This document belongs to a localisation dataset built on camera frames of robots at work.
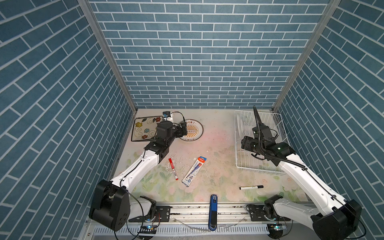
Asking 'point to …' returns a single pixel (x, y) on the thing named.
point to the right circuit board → (276, 227)
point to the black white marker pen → (249, 187)
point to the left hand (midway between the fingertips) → (180, 123)
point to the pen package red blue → (193, 171)
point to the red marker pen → (173, 168)
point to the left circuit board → (148, 229)
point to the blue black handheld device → (213, 212)
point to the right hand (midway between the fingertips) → (245, 140)
